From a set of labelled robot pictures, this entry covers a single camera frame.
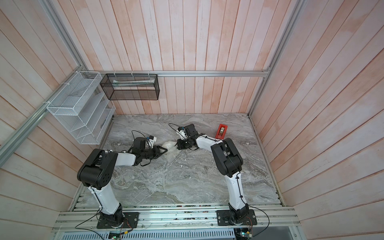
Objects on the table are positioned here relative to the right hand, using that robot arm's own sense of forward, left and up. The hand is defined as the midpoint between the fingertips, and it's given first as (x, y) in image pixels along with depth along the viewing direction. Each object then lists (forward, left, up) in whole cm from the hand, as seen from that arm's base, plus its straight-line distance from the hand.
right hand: (175, 145), depth 99 cm
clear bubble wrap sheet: (-8, +1, +3) cm, 9 cm away
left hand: (-6, +5, 0) cm, 8 cm away
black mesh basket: (+36, +33, +22) cm, 54 cm away
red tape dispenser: (+10, -32, +3) cm, 34 cm away
